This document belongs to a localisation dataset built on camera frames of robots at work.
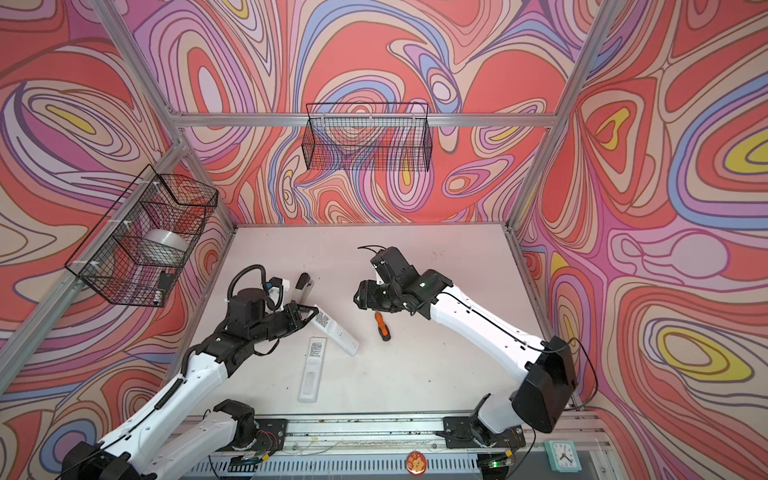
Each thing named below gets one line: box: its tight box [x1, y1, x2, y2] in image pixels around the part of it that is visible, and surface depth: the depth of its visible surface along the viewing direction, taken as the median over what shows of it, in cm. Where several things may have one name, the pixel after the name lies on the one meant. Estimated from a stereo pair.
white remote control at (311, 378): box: [298, 337, 328, 403], surface depth 84 cm
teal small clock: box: [544, 440, 583, 473], surface depth 70 cm
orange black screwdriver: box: [374, 312, 391, 342], surface depth 92 cm
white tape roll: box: [136, 228, 188, 266], surface depth 74 cm
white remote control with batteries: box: [311, 304, 360, 357], surface depth 81 cm
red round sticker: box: [406, 451, 427, 477], surface depth 71 cm
